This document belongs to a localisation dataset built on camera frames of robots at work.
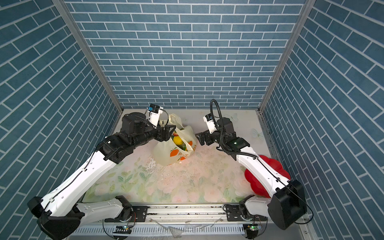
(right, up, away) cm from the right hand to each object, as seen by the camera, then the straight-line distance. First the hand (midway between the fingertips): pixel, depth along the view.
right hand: (201, 129), depth 79 cm
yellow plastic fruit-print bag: (-16, -11, -7) cm, 21 cm away
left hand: (-14, +3, -12) cm, 19 cm away
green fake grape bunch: (-10, -10, +2) cm, 14 cm away
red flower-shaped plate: (+31, -33, +5) cm, 45 cm away
